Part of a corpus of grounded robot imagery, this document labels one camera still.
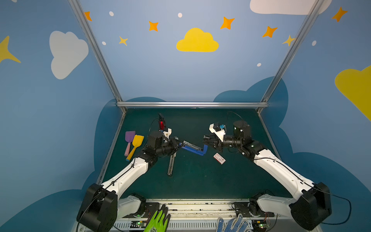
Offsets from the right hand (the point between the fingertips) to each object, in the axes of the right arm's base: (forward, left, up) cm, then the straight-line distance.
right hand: (206, 136), depth 73 cm
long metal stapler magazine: (-6, +20, -23) cm, 31 cm away
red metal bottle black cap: (+22, +29, -16) cm, 40 cm away
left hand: (-2, +10, -6) cm, 12 cm away
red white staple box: (0, -11, -26) cm, 28 cm away
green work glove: (-35, +22, -24) cm, 48 cm away
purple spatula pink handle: (+13, +52, -23) cm, 58 cm away
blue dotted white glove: (-35, -14, -24) cm, 45 cm away
